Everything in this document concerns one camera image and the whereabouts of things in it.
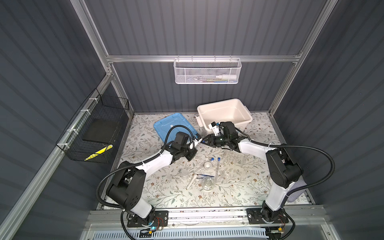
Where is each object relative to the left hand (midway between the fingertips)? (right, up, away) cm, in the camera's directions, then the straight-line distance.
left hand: (195, 148), depth 89 cm
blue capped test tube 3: (+14, -13, +1) cm, 19 cm away
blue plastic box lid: (-25, +13, +22) cm, 36 cm away
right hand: (+4, +3, -1) cm, 6 cm away
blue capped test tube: (+6, +5, -3) cm, 8 cm away
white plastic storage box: (+25, +26, +19) cm, 41 cm away
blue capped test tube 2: (+11, -7, +5) cm, 14 cm away
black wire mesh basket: (-49, +9, -19) cm, 53 cm away
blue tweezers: (+2, -16, -2) cm, 17 cm away
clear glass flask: (+6, -17, -11) cm, 21 cm away
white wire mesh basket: (+10, +61, +35) cm, 70 cm away
